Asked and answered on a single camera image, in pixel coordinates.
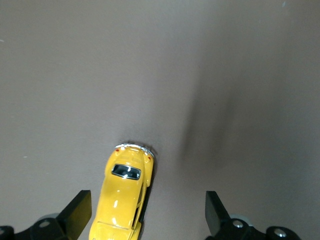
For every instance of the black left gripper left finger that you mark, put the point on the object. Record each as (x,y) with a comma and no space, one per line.
(77,215)

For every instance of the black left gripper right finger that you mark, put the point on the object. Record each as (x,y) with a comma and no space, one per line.
(216,217)

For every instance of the yellow beetle toy car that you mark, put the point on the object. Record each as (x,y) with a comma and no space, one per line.
(120,200)

